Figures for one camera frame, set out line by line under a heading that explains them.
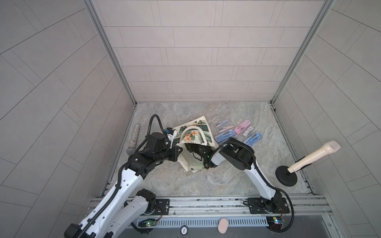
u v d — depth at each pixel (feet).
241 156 1.90
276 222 2.23
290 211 2.23
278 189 2.06
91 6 2.32
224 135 3.17
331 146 1.96
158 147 1.78
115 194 1.38
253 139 3.10
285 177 2.63
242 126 3.33
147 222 2.15
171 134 2.10
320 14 2.42
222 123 3.44
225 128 3.31
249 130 3.25
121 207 1.42
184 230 2.15
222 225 2.16
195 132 2.58
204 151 2.45
